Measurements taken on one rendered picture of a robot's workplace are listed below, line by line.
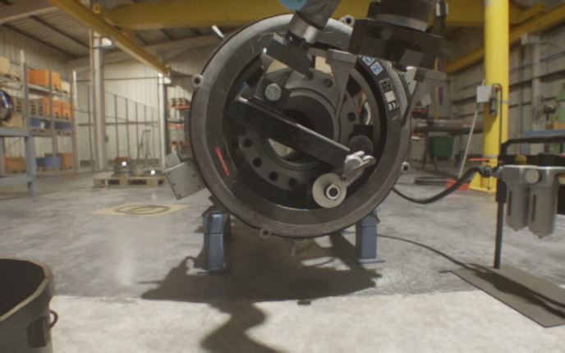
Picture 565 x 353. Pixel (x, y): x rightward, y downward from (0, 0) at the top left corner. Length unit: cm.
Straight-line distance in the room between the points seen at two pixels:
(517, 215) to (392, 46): 96
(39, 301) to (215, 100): 68
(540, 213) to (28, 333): 128
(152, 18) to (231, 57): 1283
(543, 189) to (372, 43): 90
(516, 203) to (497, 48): 348
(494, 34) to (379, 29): 424
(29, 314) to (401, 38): 57
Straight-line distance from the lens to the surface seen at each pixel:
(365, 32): 45
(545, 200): 123
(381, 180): 99
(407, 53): 44
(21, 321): 39
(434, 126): 836
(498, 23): 470
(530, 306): 125
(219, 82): 91
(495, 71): 453
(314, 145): 89
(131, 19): 1408
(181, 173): 94
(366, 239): 139
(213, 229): 128
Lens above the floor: 51
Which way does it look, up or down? 5 degrees down
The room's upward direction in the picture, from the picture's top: 1 degrees counter-clockwise
